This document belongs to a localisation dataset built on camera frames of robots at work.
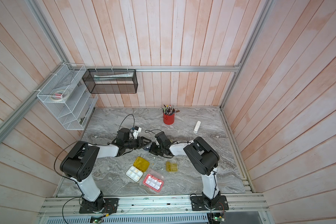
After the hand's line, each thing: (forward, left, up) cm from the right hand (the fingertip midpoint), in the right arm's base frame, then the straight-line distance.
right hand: (148, 150), depth 94 cm
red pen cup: (+23, -14, +11) cm, 29 cm away
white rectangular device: (+19, -36, +2) cm, 41 cm away
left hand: (+2, -2, +6) cm, 6 cm away
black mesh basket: (+45, +30, +26) cm, 60 cm away
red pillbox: (-21, -5, 0) cm, 21 cm away
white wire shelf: (+8, +40, +30) cm, 51 cm away
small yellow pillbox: (-11, -16, -1) cm, 19 cm away
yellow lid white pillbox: (-15, +6, +1) cm, 17 cm away
